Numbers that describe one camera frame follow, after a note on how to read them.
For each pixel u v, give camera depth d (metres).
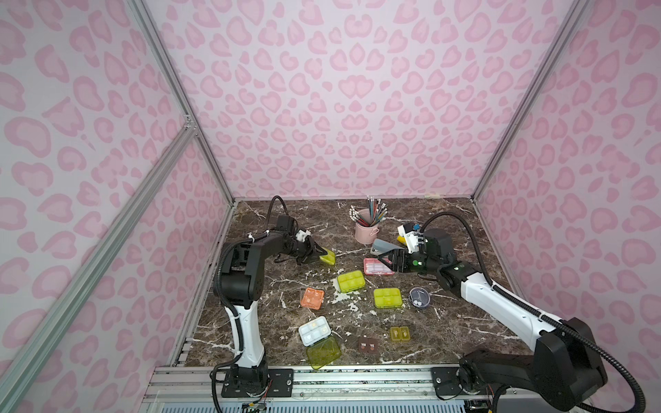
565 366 0.40
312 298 0.90
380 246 0.97
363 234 1.00
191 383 0.75
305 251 0.89
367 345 0.78
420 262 0.70
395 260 0.72
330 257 0.97
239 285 0.54
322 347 0.80
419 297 0.88
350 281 0.93
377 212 0.92
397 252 0.72
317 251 0.91
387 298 0.88
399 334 0.80
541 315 0.44
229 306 0.54
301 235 0.96
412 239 0.75
